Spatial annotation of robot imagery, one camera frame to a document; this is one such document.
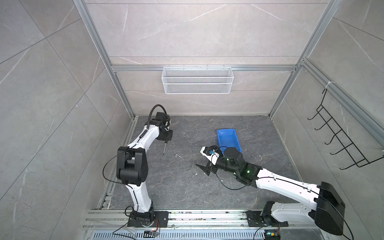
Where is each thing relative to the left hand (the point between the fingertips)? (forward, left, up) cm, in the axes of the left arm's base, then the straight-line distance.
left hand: (167, 133), depth 95 cm
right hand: (-21, -20, +10) cm, 31 cm away
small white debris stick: (-10, -5, -12) cm, 17 cm away
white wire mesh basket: (+31, -20, +19) cm, 42 cm away
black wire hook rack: (-31, -83, +23) cm, 92 cm away
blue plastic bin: (+3, -42, -11) cm, 44 cm away
